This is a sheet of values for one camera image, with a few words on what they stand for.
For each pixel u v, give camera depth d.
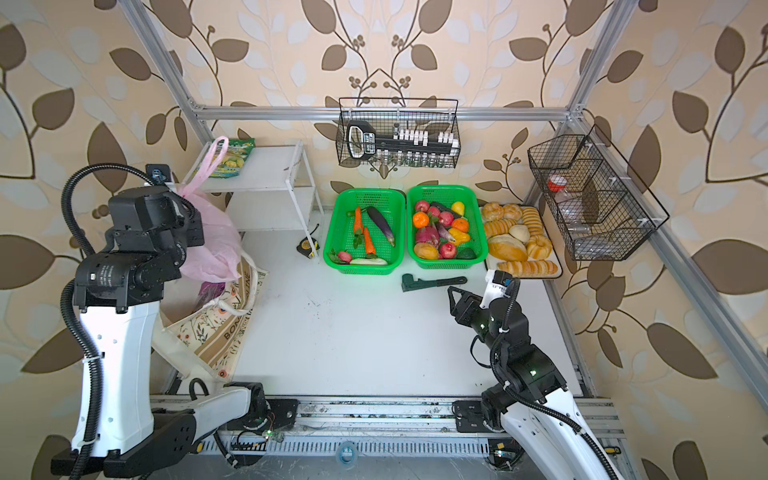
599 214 0.74
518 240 1.04
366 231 1.11
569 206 0.71
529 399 0.48
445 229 1.05
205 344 0.70
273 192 0.82
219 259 0.62
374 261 0.99
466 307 0.62
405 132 0.81
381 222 1.15
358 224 1.12
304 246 1.05
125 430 0.36
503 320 0.49
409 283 0.97
